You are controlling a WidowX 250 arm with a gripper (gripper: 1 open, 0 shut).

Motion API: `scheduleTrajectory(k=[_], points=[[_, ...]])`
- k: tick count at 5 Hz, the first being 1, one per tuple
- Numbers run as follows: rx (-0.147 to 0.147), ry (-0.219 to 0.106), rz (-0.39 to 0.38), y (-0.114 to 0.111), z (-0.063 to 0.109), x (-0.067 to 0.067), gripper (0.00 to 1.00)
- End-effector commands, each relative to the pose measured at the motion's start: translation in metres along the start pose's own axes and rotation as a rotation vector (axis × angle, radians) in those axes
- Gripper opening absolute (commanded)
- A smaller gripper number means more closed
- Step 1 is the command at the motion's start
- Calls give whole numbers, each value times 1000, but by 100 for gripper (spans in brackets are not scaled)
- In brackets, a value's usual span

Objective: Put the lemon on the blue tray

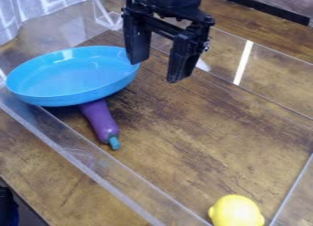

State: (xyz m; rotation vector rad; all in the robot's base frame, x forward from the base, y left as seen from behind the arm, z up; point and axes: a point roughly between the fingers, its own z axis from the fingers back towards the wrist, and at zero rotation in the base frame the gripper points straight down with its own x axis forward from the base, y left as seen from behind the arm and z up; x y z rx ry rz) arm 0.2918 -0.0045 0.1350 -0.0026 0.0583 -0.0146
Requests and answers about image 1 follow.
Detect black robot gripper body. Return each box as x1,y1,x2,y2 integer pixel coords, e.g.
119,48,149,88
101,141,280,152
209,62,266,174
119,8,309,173
122,0,216,42

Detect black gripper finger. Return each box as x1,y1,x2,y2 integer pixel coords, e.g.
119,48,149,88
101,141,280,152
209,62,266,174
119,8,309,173
123,14,151,65
166,34,209,83

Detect blue round plastic tray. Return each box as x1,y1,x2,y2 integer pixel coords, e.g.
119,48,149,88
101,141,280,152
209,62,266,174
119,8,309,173
7,46,141,107

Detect yellow toy lemon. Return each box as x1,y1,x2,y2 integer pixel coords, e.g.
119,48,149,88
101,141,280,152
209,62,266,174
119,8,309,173
208,194,265,226

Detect clear acrylic stand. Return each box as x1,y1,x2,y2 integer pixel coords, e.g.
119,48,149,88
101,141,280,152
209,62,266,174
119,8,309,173
93,0,125,31

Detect black bar at table edge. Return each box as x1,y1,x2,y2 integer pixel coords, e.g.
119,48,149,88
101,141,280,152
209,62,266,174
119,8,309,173
226,0,313,27

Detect purple toy eggplant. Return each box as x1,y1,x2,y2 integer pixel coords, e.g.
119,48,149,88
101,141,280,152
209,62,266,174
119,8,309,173
79,100,121,150

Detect dark object at bottom left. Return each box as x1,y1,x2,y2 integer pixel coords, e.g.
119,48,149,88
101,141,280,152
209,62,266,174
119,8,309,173
0,186,20,226

